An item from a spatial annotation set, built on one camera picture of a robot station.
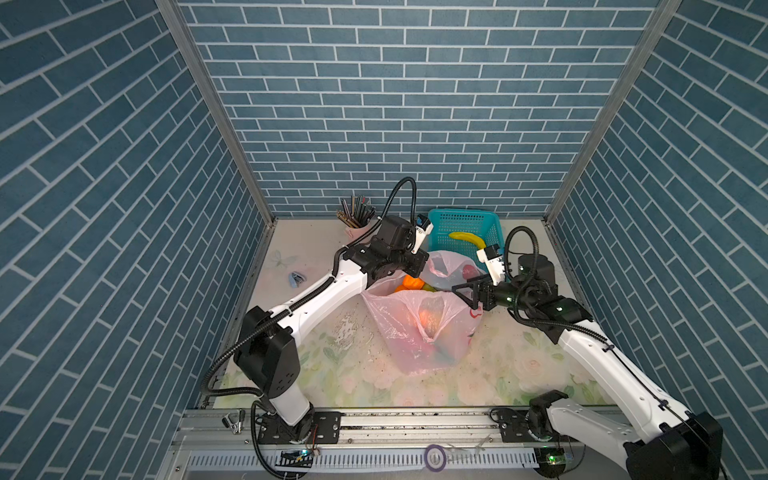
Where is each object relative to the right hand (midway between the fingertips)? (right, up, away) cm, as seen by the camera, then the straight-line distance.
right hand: (460, 281), depth 75 cm
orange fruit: (-12, -3, +18) cm, 22 cm away
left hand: (-8, +6, +6) cm, 12 cm away
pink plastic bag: (-8, -13, +4) cm, 16 cm away
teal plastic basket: (+17, +17, +37) cm, 44 cm away
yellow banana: (+11, +12, +37) cm, 41 cm away
